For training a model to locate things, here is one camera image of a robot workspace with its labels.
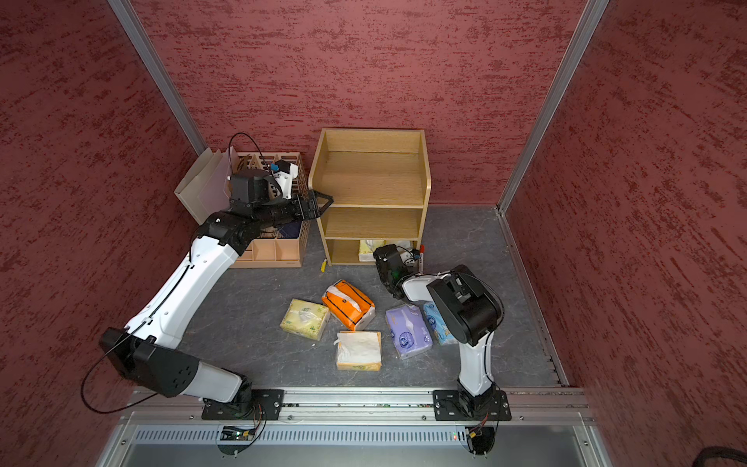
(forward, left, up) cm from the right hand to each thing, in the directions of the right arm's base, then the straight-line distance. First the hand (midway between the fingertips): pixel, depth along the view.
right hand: (375, 255), depth 99 cm
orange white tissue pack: (-20, +8, +3) cm, 22 cm away
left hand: (-5, +13, +30) cm, 33 cm away
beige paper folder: (+9, +54, +26) cm, 61 cm away
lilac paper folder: (+17, +45, +27) cm, 55 cm away
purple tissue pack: (-27, -9, +1) cm, 29 cm away
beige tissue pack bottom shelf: (+1, -11, +4) cm, 12 cm away
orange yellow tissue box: (-33, +5, +1) cm, 33 cm away
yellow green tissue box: (-23, +21, +2) cm, 31 cm away
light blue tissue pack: (-26, -20, -3) cm, 33 cm away
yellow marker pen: (-1, +19, -3) cm, 19 cm away
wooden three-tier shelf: (+9, -2, +26) cm, 28 cm away
